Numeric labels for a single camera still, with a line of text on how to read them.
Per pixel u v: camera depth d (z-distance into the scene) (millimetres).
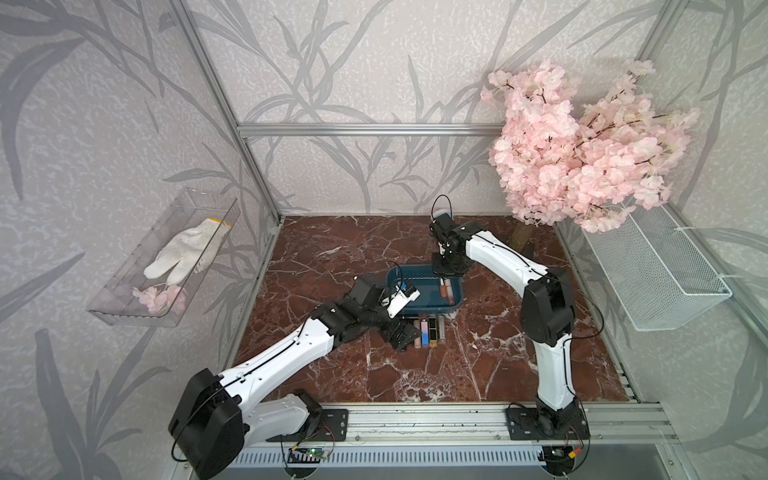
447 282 994
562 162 691
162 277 632
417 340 865
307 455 712
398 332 675
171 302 558
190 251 675
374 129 1650
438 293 976
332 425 734
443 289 980
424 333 875
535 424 731
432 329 887
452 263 803
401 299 685
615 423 752
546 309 519
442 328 889
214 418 388
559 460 705
